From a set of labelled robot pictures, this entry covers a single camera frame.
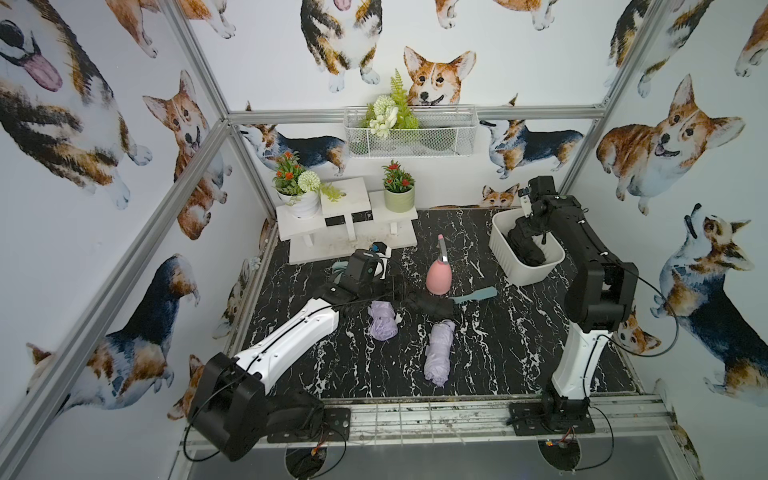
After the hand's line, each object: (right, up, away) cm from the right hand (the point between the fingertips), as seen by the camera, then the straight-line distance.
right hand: (534, 220), depth 93 cm
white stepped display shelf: (-59, +1, +10) cm, 60 cm away
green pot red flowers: (-42, +10, -3) cm, 43 cm away
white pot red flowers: (-71, +9, -5) cm, 72 cm away
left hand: (-41, -16, -11) cm, 46 cm away
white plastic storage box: (-8, -13, -3) cm, 15 cm away
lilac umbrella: (-32, -37, -13) cm, 51 cm away
